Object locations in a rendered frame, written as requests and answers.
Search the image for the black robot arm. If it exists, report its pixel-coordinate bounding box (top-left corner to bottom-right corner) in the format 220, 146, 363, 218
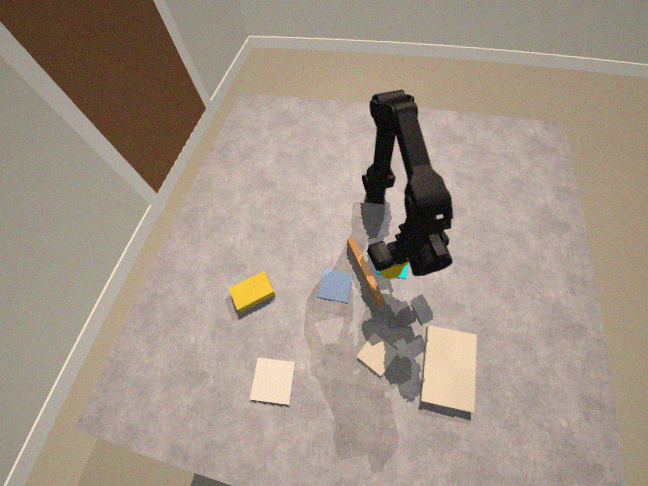
362, 89, 453, 276

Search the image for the yellow rectangular block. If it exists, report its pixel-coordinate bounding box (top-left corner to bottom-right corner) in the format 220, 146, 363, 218
229, 271, 275, 312

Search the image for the beige flat slab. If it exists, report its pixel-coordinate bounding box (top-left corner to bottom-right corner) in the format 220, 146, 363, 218
250, 358, 295, 405

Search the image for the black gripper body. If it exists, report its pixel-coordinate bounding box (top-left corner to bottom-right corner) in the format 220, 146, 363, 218
367, 223, 450, 271

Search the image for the olive-yellow cup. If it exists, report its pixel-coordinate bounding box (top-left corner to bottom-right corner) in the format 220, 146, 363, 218
380, 258, 409, 279

